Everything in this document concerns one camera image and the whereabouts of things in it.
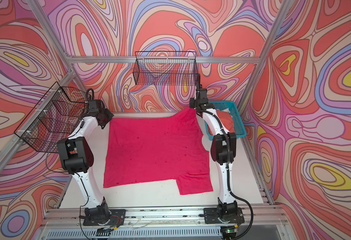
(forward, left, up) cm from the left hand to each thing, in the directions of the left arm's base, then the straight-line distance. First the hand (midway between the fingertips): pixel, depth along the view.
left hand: (113, 113), depth 99 cm
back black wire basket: (+23, -35, +20) cm, 46 cm away
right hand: (+7, -56, +4) cm, 56 cm away
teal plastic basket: (-8, -85, -7) cm, 86 cm away
